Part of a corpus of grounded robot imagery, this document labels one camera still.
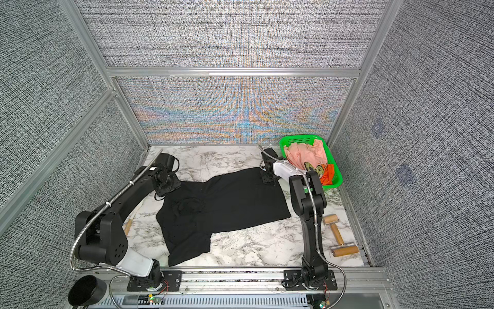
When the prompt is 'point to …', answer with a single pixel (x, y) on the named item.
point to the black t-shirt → (188, 219)
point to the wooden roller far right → (345, 249)
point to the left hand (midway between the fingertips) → (174, 184)
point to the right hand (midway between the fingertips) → (269, 174)
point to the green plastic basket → (308, 139)
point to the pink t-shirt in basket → (299, 154)
